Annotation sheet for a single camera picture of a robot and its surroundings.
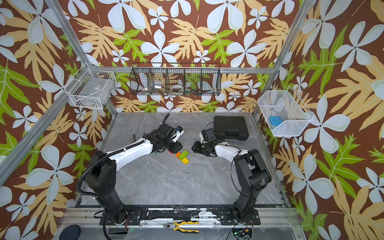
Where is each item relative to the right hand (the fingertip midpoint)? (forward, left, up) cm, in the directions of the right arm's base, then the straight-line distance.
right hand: (193, 148), depth 94 cm
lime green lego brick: (-4, +6, -2) cm, 7 cm away
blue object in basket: (+5, -46, +20) cm, 50 cm away
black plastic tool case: (+15, -26, +3) cm, 30 cm away
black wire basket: (+37, +10, +27) cm, 47 cm away
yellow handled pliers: (-42, +9, -4) cm, 43 cm away
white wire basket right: (+10, -52, +22) cm, 57 cm away
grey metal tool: (+11, +42, -4) cm, 44 cm away
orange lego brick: (-3, +10, -3) cm, 11 cm away
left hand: (0, +8, +6) cm, 10 cm away
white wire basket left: (+22, +60, +30) cm, 70 cm away
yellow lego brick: (-7, +5, -4) cm, 9 cm away
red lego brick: (-10, +12, +12) cm, 20 cm away
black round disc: (-44, +58, -4) cm, 73 cm away
